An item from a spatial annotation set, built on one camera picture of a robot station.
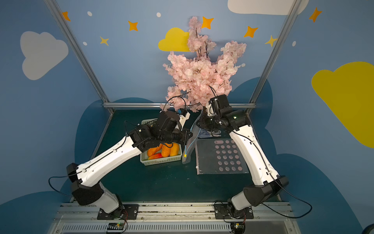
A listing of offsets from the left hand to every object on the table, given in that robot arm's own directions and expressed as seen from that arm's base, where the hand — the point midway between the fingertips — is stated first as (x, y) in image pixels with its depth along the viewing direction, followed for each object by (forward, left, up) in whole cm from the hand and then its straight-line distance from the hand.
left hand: (193, 132), depth 66 cm
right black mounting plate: (-27, -17, -33) cm, 46 cm away
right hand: (+7, -3, -1) cm, 8 cm away
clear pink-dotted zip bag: (+5, -19, -34) cm, 39 cm away
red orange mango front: (+1, +23, -29) cm, 37 cm away
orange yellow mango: (+6, +11, -29) cm, 32 cm away
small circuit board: (-34, +38, -35) cm, 62 cm away
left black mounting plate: (-29, +34, -32) cm, 55 cm away
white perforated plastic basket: (-4, +28, -25) cm, 37 cm away
